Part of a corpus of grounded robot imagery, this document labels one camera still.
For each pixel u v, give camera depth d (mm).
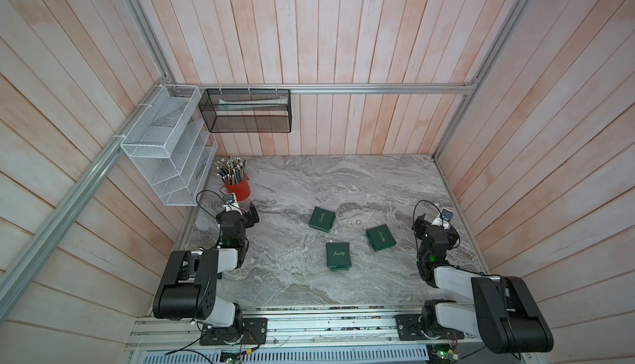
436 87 952
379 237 903
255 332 730
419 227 815
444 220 736
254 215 858
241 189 1017
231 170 928
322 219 953
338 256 866
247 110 1050
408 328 731
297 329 747
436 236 687
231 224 697
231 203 783
